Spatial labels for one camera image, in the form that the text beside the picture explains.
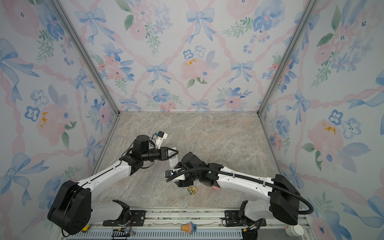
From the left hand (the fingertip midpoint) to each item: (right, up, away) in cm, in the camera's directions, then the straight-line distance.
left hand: (177, 151), depth 78 cm
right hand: (-1, -10, -2) cm, 10 cm away
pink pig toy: (+21, -21, +4) cm, 30 cm away
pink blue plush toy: (+6, -34, -9) cm, 36 cm away
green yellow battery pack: (+8, -21, +3) cm, 23 cm away
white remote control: (-2, -5, -1) cm, 5 cm away
